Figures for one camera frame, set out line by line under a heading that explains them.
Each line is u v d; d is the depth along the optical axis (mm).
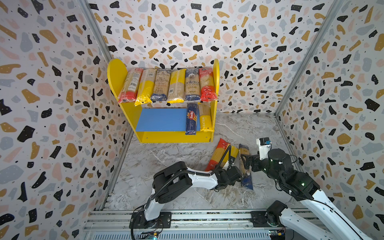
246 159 650
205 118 952
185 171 506
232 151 975
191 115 955
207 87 717
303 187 462
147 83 754
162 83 754
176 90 714
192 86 735
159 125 938
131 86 727
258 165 622
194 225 731
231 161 780
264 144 595
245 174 874
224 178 675
